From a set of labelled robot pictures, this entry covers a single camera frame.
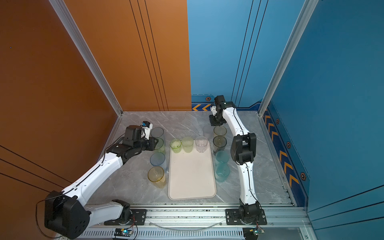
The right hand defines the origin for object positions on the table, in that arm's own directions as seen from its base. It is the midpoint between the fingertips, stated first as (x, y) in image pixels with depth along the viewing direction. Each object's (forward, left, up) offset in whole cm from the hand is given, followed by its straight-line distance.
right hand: (212, 123), depth 100 cm
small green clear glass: (-11, +25, -9) cm, 29 cm away
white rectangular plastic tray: (-31, +14, -11) cm, 36 cm away
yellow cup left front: (-35, +32, -2) cm, 48 cm away
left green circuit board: (-59, +46, -12) cm, 76 cm away
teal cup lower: (-31, -4, -7) cm, 32 cm away
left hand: (-18, +33, +8) cm, 38 cm away
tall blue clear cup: (-26, +33, 0) cm, 42 cm away
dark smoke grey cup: (-14, -3, -2) cm, 15 cm away
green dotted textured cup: (-12, +17, -5) cm, 21 cm away
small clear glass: (-10, +8, -9) cm, 16 cm away
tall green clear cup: (-21, +31, +4) cm, 38 cm away
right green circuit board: (-59, -15, -12) cm, 62 cm away
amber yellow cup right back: (-7, -4, +1) cm, 8 cm away
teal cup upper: (-22, -4, -6) cm, 23 cm away
